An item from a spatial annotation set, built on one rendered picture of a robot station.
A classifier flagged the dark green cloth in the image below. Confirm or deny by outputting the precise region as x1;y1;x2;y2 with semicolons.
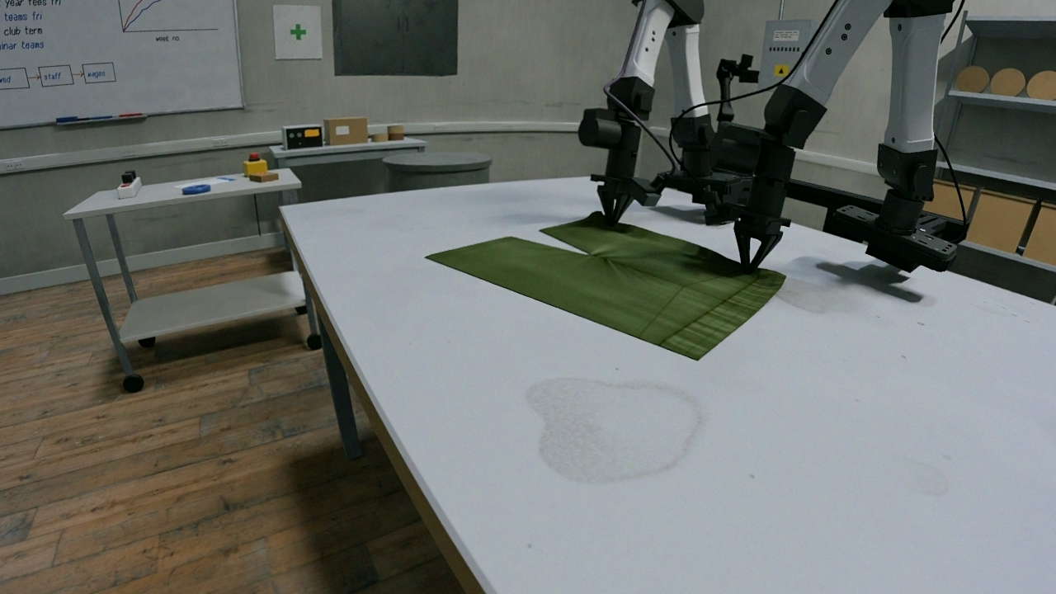
425;210;786;360

